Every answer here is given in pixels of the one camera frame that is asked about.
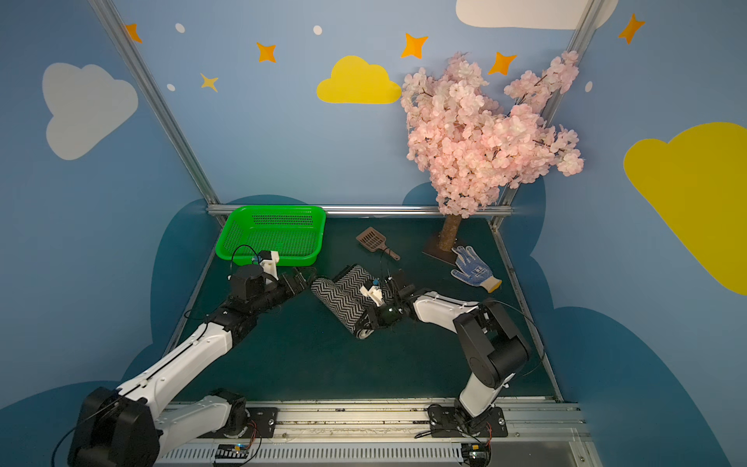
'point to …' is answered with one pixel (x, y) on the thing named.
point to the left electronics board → (236, 450)
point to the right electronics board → (476, 454)
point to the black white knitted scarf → (343, 297)
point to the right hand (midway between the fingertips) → (362, 323)
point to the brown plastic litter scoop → (374, 241)
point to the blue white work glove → (475, 270)
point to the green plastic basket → (296, 233)
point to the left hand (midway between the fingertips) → (309, 272)
